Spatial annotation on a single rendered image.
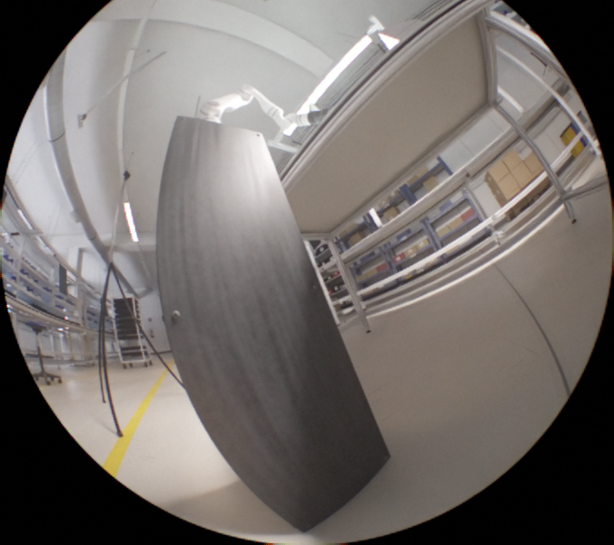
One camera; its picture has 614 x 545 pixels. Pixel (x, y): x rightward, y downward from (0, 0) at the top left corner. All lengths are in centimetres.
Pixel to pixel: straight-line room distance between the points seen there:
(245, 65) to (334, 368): 355
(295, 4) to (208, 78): 182
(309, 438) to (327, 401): 6
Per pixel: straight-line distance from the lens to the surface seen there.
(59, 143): 409
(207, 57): 345
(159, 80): 362
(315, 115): 94
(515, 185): 403
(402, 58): 76
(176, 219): 27
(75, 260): 699
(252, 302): 25
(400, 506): 43
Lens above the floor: 39
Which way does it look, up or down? 21 degrees up
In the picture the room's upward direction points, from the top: 22 degrees counter-clockwise
